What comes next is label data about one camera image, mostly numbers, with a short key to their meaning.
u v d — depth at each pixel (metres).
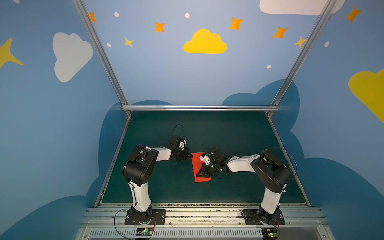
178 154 0.86
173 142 0.81
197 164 0.93
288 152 1.04
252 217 0.75
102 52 0.85
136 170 0.50
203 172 0.80
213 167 0.80
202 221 0.74
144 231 0.72
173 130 0.84
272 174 0.49
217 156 0.77
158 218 0.74
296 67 0.92
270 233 0.71
